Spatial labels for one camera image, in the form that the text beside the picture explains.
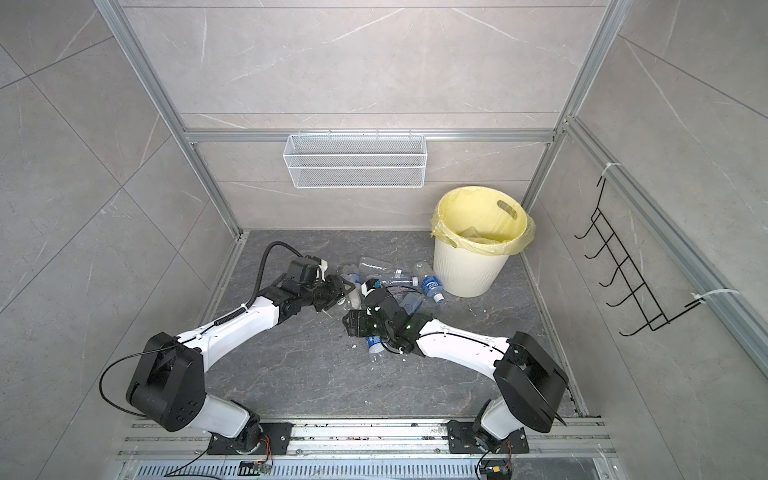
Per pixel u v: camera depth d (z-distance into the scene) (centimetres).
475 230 102
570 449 74
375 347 86
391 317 62
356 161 101
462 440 73
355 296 86
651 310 61
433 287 97
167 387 42
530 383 44
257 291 60
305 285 68
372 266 105
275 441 73
